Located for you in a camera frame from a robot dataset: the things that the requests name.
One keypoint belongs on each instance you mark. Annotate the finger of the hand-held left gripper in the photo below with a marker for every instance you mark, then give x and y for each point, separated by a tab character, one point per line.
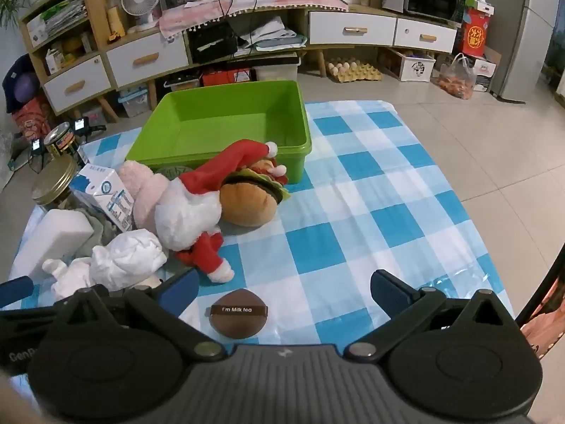
15	290

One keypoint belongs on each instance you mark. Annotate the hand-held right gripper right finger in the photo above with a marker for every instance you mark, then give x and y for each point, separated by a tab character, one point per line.
388	290

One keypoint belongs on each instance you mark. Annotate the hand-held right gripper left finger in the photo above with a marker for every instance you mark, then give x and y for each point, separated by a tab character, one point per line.
178	287

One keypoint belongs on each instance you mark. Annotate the white foam block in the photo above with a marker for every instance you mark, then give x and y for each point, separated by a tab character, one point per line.
48	238

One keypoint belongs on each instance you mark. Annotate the brown powder puff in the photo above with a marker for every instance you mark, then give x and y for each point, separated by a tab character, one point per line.
238	322

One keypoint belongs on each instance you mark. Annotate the santa plush toy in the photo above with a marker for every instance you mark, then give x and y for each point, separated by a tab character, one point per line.
190	212

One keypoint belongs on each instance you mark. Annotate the green plastic bin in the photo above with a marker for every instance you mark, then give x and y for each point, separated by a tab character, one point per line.
220	115

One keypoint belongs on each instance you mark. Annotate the person's left forearm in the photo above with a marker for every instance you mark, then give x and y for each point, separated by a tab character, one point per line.
9	402

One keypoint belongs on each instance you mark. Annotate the blue checkered tablecloth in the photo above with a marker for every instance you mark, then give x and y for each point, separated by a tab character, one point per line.
353	212

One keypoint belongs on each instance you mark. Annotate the pink plush toy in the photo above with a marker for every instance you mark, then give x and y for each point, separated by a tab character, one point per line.
141	194

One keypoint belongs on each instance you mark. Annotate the grey green cloth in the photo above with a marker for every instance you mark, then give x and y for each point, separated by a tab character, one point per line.
95	225

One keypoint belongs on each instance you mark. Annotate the hamburger plush toy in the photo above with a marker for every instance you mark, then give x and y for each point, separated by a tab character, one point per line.
247	207

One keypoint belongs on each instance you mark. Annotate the glass jar gold lid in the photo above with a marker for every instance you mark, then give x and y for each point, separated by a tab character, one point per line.
53	179

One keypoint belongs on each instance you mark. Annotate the white blue milk carton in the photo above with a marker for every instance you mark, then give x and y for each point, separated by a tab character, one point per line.
103	190

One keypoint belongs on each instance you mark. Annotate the small screen device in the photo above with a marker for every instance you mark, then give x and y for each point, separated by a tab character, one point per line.
80	124
35	145

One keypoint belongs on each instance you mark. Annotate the tin can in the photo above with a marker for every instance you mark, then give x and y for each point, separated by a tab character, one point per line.
62	139

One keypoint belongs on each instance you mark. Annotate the red patterned bag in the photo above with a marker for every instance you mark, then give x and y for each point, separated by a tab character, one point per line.
31	119

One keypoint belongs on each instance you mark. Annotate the small clear storage box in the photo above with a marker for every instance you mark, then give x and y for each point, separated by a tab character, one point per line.
132	101

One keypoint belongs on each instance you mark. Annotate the black lid storage box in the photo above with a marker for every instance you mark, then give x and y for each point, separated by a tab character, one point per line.
178	84

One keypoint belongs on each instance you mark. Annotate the dark purple bag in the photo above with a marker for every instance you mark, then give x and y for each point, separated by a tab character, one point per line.
22	84

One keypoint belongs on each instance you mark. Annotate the red shoe box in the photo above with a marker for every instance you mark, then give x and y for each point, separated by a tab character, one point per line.
227	77

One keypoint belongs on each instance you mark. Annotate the egg tray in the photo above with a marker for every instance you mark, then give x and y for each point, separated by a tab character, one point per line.
353	70

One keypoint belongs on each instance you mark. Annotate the white printed crate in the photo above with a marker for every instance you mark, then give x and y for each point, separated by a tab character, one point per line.
412	68

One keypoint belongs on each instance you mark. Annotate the plastic bag orange contents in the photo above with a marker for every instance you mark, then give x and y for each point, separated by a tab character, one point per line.
457	77

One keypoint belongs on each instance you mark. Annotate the small white carton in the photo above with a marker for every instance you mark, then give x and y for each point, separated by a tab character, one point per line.
53	59

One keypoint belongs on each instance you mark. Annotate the cardboard box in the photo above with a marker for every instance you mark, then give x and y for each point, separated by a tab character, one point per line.
485	68

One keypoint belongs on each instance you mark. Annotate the yellow toy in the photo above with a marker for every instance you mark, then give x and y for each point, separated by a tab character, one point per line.
73	46

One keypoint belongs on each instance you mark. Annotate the stack of folded papers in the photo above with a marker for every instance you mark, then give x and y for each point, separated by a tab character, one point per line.
269	35

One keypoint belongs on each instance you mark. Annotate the red gift box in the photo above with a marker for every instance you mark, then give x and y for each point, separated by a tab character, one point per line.
474	35

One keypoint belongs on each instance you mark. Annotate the yellow toy truck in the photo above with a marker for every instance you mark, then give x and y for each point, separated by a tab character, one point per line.
114	22

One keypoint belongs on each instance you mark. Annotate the pile of papers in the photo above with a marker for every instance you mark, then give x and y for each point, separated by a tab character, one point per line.
62	15

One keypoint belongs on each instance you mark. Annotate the silver refrigerator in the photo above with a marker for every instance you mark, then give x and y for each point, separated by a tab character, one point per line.
529	39

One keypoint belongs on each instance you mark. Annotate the white desk fan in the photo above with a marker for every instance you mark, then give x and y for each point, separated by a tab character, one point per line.
141	0

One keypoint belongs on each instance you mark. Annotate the wooden shelf cabinet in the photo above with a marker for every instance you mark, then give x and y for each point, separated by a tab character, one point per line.
95	9

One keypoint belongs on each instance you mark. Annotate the green white box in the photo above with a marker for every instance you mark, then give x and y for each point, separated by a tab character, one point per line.
479	5

